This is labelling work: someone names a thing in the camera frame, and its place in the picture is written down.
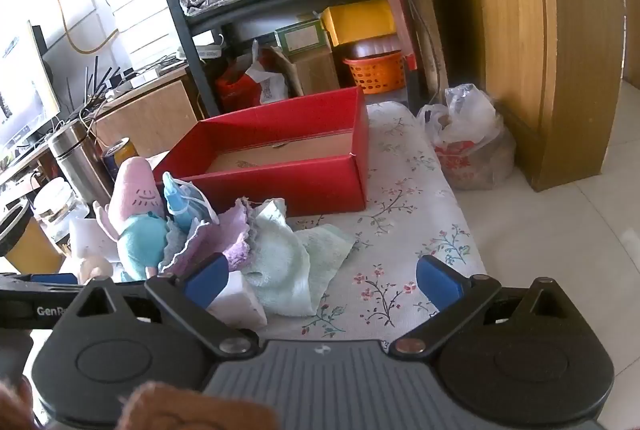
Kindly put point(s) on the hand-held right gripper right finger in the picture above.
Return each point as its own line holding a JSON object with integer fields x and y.
{"x": 440, "y": 282}

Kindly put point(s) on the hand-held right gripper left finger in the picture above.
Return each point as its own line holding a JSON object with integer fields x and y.
{"x": 207, "y": 277}

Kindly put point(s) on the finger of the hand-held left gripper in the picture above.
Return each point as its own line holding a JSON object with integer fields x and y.
{"x": 50, "y": 279}

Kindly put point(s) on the white sponge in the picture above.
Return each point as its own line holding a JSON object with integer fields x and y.
{"x": 235, "y": 305}
{"x": 92, "y": 237}

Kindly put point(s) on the purple washcloth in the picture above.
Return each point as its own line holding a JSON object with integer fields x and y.
{"x": 220, "y": 235}

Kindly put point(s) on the cream bear plush toy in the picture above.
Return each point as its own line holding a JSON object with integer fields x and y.
{"x": 95, "y": 269}

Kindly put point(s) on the pale green towel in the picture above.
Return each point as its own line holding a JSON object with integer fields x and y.
{"x": 285, "y": 260}

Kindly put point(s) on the pink pig plush toy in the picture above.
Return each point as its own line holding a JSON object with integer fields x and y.
{"x": 135, "y": 210}

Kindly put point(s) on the red cardboard box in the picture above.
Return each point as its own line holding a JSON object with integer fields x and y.
{"x": 280, "y": 182}

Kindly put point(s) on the yellow bin with black rim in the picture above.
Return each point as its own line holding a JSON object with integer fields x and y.
{"x": 30, "y": 245}

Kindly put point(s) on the glass jar with clear lid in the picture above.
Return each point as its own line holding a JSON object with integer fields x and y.
{"x": 57, "y": 207}

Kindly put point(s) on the floral tablecloth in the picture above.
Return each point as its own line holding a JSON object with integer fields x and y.
{"x": 400, "y": 210}

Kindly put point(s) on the stainless steel thermos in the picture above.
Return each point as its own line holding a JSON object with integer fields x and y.
{"x": 77, "y": 160}

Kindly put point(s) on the blue and yellow drink can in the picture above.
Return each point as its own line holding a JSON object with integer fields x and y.
{"x": 120, "y": 157}

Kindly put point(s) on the clear plastic bag red print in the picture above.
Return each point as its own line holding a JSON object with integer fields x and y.
{"x": 470, "y": 145}

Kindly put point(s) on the black router with antennas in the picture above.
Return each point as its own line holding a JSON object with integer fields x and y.
{"x": 92, "y": 90}

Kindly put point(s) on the flat screen television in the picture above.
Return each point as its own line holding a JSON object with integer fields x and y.
{"x": 25, "y": 85}

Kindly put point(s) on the white printed plastic bag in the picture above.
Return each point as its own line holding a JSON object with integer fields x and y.
{"x": 267, "y": 85}

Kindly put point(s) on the white power strip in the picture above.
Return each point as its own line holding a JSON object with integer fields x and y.
{"x": 145, "y": 72}

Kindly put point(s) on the orange plastic basket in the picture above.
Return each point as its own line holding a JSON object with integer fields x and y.
{"x": 375, "y": 75}

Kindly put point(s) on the white plug adapter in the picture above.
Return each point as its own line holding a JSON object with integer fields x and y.
{"x": 207, "y": 51}

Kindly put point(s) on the brown cardboard box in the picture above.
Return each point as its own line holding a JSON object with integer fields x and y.
{"x": 315, "y": 72}

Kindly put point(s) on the black metal shelf rack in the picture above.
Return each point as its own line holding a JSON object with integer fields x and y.
{"x": 182, "y": 25}

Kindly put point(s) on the green-edged box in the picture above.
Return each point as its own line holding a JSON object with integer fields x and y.
{"x": 302, "y": 37}

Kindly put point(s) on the wooden wardrobe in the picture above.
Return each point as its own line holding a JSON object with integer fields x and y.
{"x": 550, "y": 35}

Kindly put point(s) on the yellow box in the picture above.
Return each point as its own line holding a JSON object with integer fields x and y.
{"x": 360, "y": 22}

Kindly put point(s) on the brown cardboard sheet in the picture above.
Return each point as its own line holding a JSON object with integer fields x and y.
{"x": 422, "y": 10}

